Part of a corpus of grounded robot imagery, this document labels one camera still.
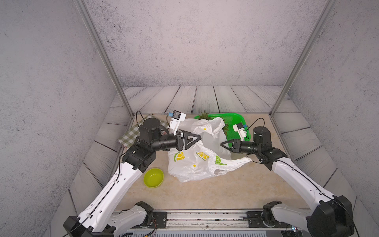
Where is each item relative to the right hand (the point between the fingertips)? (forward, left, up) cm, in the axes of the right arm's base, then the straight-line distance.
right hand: (223, 145), depth 73 cm
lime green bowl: (-8, +38, -21) cm, 44 cm away
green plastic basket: (+35, -12, -19) cm, 42 cm away
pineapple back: (+24, +8, -4) cm, 26 cm away
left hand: (-7, +11, +14) cm, 19 cm away
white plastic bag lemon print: (-10, +9, +7) cm, 15 cm away
